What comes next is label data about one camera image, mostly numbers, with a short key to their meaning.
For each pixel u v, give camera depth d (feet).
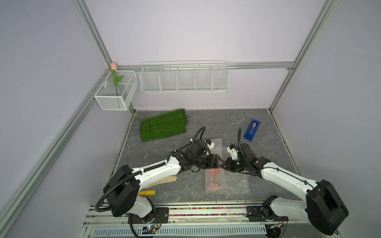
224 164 2.48
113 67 2.93
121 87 3.37
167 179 2.80
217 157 2.28
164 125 3.55
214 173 2.64
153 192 2.65
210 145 2.46
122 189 1.37
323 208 1.33
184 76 3.25
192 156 2.03
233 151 2.59
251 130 3.34
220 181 2.53
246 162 2.07
